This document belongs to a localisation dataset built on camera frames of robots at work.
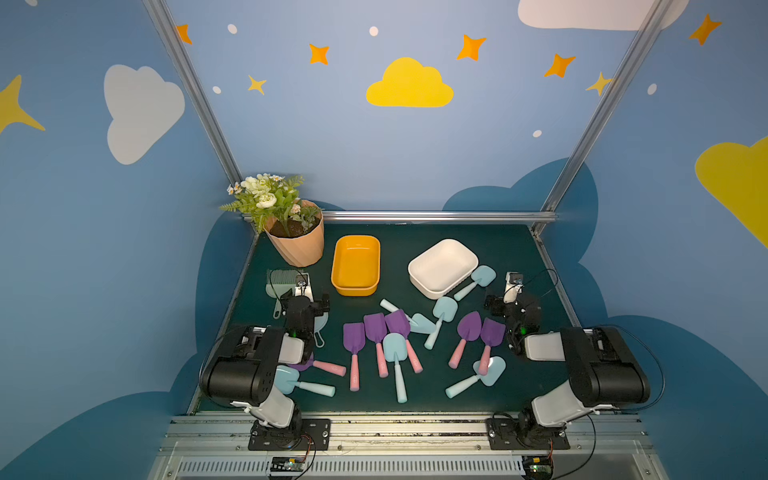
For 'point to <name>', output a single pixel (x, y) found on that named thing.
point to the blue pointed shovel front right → (496, 368)
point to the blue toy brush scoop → (319, 323)
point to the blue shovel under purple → (418, 322)
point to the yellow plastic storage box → (356, 265)
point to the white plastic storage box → (442, 268)
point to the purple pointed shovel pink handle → (328, 367)
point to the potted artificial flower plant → (294, 227)
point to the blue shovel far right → (483, 276)
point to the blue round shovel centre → (395, 350)
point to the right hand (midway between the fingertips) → (507, 286)
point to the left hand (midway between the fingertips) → (306, 286)
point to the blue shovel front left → (286, 379)
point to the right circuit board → (537, 466)
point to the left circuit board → (287, 464)
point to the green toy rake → (278, 283)
